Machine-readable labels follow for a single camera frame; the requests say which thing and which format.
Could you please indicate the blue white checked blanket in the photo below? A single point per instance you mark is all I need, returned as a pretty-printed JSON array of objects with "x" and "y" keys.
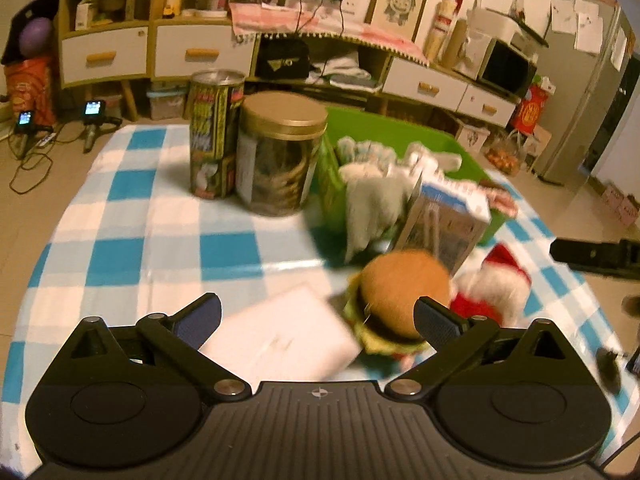
[{"x": 125, "y": 220}]

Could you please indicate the purple ball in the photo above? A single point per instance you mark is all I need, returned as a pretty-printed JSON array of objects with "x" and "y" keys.
[{"x": 36, "y": 36}]

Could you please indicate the tall printed can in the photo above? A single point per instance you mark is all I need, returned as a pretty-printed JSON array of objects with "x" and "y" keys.
[{"x": 215, "y": 135}]

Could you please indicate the red white santa plush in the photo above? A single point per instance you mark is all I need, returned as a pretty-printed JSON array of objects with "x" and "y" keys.
[{"x": 495, "y": 285}]

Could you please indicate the blue white milk carton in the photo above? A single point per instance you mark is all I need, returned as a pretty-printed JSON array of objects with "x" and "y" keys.
[{"x": 440, "y": 230}]

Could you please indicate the white microwave oven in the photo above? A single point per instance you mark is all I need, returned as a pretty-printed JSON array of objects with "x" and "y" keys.
[{"x": 505, "y": 67}]

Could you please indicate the pink cardboard box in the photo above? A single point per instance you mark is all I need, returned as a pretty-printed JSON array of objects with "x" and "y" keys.
[{"x": 622, "y": 205}]

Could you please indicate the white printer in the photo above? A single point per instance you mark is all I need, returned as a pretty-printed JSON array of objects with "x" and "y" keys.
[{"x": 500, "y": 22}]

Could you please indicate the white storage crate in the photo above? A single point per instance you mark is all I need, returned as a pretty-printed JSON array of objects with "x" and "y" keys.
[{"x": 470, "y": 136}]

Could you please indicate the clear storage box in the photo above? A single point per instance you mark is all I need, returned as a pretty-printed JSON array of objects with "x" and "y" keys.
[{"x": 170, "y": 106}]

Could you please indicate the clear jar with gold lid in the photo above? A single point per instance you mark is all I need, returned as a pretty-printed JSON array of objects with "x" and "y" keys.
[{"x": 277, "y": 160}]

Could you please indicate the pink table runner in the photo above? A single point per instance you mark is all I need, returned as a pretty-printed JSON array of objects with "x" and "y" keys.
[{"x": 350, "y": 30}]

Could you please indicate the red printed bag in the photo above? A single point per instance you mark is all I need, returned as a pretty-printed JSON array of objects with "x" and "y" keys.
[{"x": 32, "y": 92}]

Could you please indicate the folded clothes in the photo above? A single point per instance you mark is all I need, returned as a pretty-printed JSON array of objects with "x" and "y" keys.
[{"x": 345, "y": 77}]

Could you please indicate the framed cartoon picture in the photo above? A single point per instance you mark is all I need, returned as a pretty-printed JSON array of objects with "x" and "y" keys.
[{"x": 397, "y": 2}]

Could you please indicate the white foam block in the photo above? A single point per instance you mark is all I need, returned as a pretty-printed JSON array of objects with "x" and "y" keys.
[{"x": 280, "y": 335}]

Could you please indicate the hamburger plush toy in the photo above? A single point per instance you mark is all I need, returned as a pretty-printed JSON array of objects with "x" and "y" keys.
[{"x": 400, "y": 285}]

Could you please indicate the white cloth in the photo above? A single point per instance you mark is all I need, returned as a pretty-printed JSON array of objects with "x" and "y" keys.
[{"x": 432, "y": 157}]

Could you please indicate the black bag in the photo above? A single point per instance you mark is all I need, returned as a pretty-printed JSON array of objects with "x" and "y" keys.
[{"x": 282, "y": 60}]

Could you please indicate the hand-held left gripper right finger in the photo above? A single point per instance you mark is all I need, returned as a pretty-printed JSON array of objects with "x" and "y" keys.
[{"x": 435, "y": 325}]

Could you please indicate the beige paper roll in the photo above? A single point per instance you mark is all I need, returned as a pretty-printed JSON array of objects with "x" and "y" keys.
[{"x": 441, "y": 30}]

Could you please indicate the grey fluffy towel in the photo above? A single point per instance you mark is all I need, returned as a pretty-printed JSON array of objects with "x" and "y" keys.
[{"x": 370, "y": 205}]

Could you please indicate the red gift box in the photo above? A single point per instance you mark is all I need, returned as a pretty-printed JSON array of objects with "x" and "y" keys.
[{"x": 530, "y": 110}]

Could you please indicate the small camera with lit screen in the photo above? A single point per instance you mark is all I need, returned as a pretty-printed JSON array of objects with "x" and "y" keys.
[
  {"x": 25, "y": 120},
  {"x": 92, "y": 109}
]

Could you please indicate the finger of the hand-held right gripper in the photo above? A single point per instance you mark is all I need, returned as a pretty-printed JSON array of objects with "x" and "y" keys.
[
  {"x": 590, "y": 256},
  {"x": 610, "y": 370}
]

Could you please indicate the pale blue patterned cloth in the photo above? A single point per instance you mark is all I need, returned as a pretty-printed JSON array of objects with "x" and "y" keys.
[{"x": 365, "y": 150}]

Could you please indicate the green plastic bin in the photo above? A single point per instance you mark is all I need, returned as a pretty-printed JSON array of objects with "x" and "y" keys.
[{"x": 328, "y": 185}]

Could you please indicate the bag of oranges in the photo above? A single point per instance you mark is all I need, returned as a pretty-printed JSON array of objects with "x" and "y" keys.
[{"x": 505, "y": 152}]

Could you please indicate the grey refrigerator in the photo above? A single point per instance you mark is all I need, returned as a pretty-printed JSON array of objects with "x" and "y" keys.
[{"x": 585, "y": 100}]

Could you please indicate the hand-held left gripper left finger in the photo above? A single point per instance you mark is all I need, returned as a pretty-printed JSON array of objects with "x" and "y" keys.
[{"x": 197, "y": 319}]

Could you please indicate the dark cover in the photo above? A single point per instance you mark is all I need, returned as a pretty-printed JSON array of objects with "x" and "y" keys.
[{"x": 20, "y": 10}]

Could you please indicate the wooden cabinet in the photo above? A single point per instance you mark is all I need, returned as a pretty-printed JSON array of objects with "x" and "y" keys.
[{"x": 152, "y": 17}]

